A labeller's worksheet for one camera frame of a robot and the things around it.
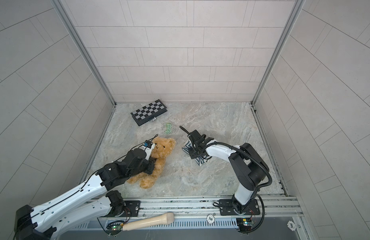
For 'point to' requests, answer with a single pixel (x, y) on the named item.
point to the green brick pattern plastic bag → (168, 126)
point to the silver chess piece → (154, 118)
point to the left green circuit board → (114, 228)
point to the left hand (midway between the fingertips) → (160, 159)
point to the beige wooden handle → (163, 219)
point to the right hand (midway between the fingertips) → (192, 153)
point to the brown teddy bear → (161, 150)
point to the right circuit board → (244, 224)
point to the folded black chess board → (144, 114)
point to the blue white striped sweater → (200, 160)
